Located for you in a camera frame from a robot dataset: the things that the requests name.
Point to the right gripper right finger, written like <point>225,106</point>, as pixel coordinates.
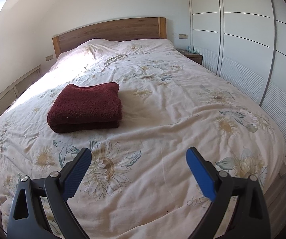
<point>250,217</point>

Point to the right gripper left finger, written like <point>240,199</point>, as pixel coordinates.
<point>27,218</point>

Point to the dark red knit sweater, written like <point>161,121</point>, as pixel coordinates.
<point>84,108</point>

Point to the louvered radiator cover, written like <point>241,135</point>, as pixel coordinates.
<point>17,88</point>

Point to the floral cream duvet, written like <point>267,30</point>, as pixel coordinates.
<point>139,184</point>

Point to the wooden nightstand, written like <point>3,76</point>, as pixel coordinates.
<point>193,56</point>

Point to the items on nightstand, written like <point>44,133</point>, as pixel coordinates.
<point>191,49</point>

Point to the white sliding wardrobe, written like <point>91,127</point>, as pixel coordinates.
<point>244,42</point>

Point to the wooden headboard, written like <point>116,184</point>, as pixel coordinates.
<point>115,30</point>

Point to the left wall switch plate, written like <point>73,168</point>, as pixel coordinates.
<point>50,57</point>

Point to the wall switch plate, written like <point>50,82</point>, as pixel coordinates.
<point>183,36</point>
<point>50,57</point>

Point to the right wall switch plate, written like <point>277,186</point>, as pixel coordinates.
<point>183,36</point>

